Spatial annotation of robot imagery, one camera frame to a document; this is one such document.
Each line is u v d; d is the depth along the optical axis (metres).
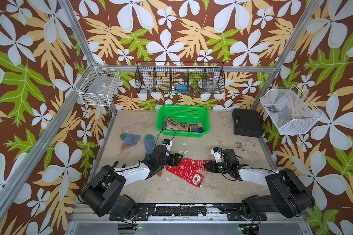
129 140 0.99
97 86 0.86
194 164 0.90
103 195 0.43
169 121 1.08
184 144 1.01
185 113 1.21
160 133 1.05
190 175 0.86
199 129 1.05
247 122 1.08
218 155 0.84
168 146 0.80
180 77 0.97
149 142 1.01
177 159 0.78
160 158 0.70
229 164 0.72
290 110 0.82
